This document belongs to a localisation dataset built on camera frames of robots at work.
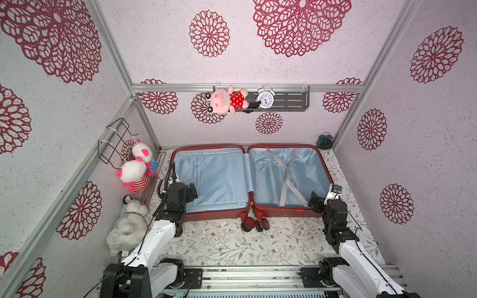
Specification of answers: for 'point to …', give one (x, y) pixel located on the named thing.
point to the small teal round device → (325, 141)
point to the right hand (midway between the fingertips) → (323, 193)
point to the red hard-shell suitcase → (255, 183)
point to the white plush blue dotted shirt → (143, 153)
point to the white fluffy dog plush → (131, 229)
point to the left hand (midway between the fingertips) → (183, 187)
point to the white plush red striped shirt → (132, 174)
